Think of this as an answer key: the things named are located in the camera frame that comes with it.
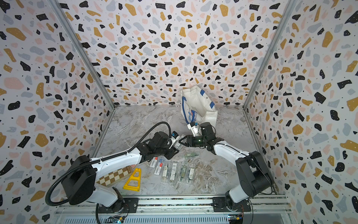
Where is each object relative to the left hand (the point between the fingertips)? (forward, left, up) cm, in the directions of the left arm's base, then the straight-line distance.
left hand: (178, 148), depth 83 cm
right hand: (+3, -2, +2) cm, 4 cm away
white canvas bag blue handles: (+42, -14, -7) cm, 45 cm away
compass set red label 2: (-8, +12, -10) cm, 18 cm away
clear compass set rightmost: (-11, -8, -10) cm, 17 cm away
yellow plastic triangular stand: (-18, +30, -11) cm, 37 cm away
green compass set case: (-11, -3, -10) cm, 15 cm away
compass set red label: (-4, +16, -9) cm, 19 cm away
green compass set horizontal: (+1, -9, -11) cm, 14 cm away
